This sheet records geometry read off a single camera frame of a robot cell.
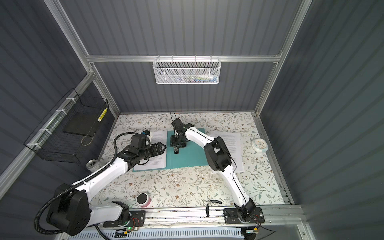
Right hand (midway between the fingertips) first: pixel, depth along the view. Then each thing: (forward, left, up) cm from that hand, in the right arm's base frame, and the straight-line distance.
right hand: (173, 147), depth 99 cm
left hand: (-8, +4, +12) cm, 15 cm away
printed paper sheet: (-10, +10, -1) cm, 14 cm away
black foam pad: (-3, +42, +29) cm, 51 cm away
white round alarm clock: (+1, -58, 0) cm, 58 cm away
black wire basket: (-12, +48, +29) cm, 58 cm away
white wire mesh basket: (+62, -7, +20) cm, 66 cm away
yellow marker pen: (+3, +36, +28) cm, 46 cm away
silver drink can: (-19, +39, +13) cm, 45 cm away
